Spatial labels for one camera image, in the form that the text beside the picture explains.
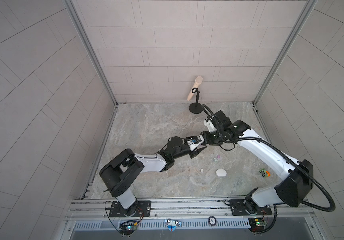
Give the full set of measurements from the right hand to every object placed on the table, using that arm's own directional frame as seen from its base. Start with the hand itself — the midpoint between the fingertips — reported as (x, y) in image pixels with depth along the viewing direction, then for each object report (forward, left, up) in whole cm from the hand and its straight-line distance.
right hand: (200, 142), depth 77 cm
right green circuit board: (-34, -23, -18) cm, 45 cm away
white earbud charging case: (-11, -11, -15) cm, 22 cm away
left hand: (0, -4, -1) cm, 4 cm away
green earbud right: (-3, -10, -16) cm, 19 cm away
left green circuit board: (-32, +36, -14) cm, 51 cm away
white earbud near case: (-9, -1, -16) cm, 18 cm away
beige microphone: (+38, -4, +11) cm, 40 cm away
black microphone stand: (+41, -4, -16) cm, 44 cm away
